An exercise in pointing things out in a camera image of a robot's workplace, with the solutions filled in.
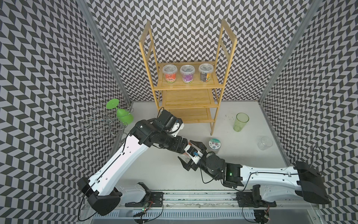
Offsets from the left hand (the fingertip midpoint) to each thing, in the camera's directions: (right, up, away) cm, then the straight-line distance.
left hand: (180, 150), depth 64 cm
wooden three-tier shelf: (+6, +31, +19) cm, 37 cm away
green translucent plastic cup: (+39, +12, +27) cm, 49 cm away
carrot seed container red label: (+3, 0, -7) cm, 8 cm away
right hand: (+3, -1, +5) cm, 6 cm away
